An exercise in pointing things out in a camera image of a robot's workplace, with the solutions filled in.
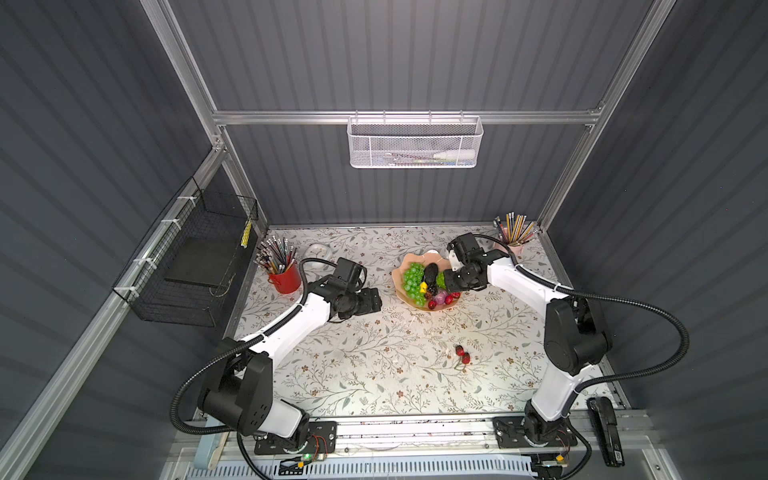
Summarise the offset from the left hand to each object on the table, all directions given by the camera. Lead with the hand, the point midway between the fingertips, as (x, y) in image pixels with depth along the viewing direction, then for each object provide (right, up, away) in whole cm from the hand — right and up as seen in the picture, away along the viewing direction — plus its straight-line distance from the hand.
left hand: (372, 304), depth 87 cm
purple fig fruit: (+21, +1, +6) cm, 22 cm away
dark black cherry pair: (+18, +3, +5) cm, 19 cm away
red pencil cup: (-29, +6, +12) cm, 32 cm away
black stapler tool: (+58, -28, -15) cm, 66 cm away
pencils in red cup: (-32, +15, +10) cm, 37 cm away
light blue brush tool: (-38, -33, -19) cm, 54 cm away
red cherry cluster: (+27, -14, -2) cm, 31 cm away
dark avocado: (+19, +8, +13) cm, 25 cm away
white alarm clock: (-21, +16, +22) cm, 35 cm away
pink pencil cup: (+49, +16, +14) cm, 53 cm away
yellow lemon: (+16, +4, +9) cm, 19 cm away
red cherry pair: (+24, +1, +5) cm, 24 cm away
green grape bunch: (+13, +6, +9) cm, 17 cm away
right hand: (+25, +5, +7) cm, 27 cm away
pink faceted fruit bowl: (+8, +8, +14) cm, 19 cm away
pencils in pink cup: (+50, +23, +17) cm, 57 cm away
